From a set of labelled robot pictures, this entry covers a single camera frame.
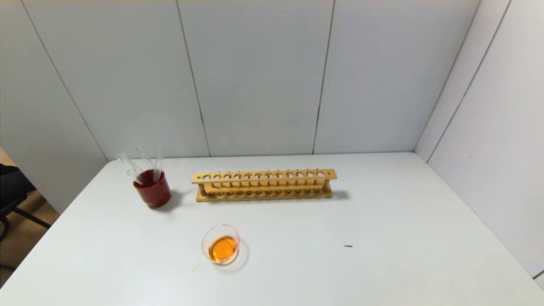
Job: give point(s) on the clear glass dish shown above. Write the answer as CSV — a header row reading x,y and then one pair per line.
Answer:
x,y
224,250

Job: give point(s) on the wooden test tube rack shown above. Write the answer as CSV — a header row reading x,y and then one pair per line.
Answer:
x,y
263,194

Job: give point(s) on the test tube with red pigment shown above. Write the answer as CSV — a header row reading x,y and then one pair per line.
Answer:
x,y
158,165

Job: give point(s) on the black office chair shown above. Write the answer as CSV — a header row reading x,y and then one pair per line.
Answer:
x,y
12,187

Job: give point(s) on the dark red plastic cup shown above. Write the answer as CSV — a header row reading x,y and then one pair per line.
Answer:
x,y
154,193

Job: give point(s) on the yellow liquid stain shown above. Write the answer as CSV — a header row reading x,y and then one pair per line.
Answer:
x,y
196,267

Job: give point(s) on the test tube with yellow pigment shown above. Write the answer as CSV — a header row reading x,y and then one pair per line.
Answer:
x,y
129,168

